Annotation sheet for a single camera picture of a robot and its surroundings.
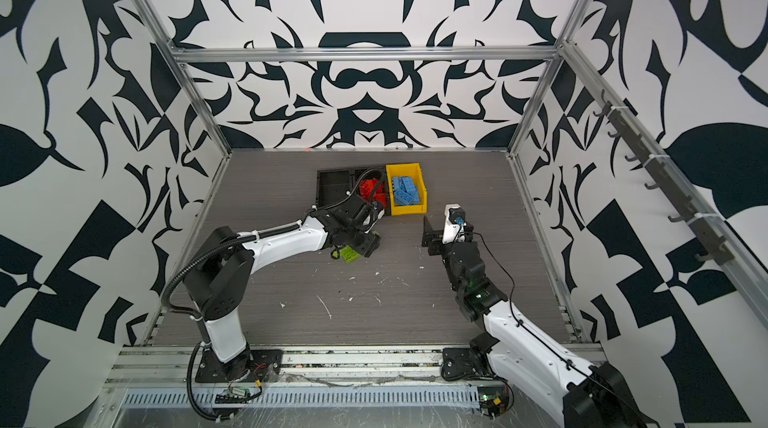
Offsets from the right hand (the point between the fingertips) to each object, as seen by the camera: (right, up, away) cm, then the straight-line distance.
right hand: (441, 215), depth 78 cm
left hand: (-18, -7, +11) cm, 22 cm away
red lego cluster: (-19, +6, +22) cm, 30 cm away
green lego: (-24, -10, 0) cm, 26 cm away
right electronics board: (+11, -43, -7) cm, 45 cm away
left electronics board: (-49, -40, -10) cm, 64 cm away
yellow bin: (-5, +12, +29) cm, 32 cm away
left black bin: (-32, +7, +23) cm, 40 cm away
